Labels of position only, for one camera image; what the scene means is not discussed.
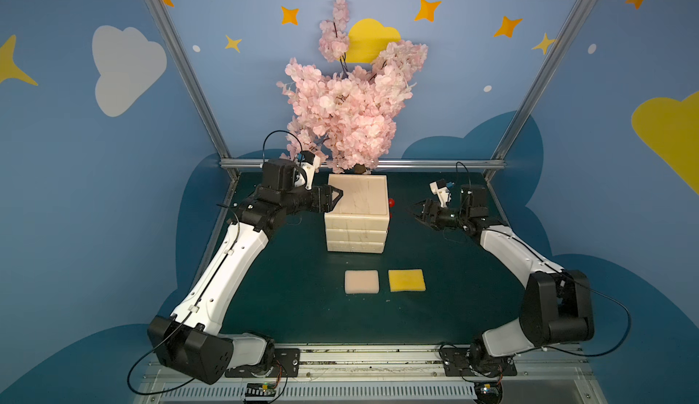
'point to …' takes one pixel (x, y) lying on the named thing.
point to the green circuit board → (260, 389)
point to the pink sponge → (361, 281)
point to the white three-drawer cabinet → (359, 221)
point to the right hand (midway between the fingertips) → (414, 211)
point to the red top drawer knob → (391, 203)
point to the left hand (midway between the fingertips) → (332, 188)
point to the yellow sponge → (406, 280)
